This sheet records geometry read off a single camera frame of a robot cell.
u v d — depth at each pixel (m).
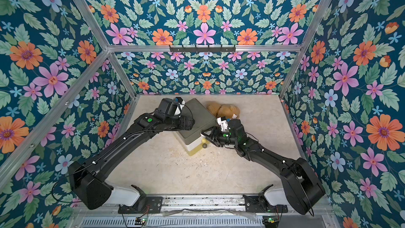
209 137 0.71
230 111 0.93
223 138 0.71
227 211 0.72
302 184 0.43
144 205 0.70
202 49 0.93
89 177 0.40
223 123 0.77
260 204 0.73
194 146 0.83
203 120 0.84
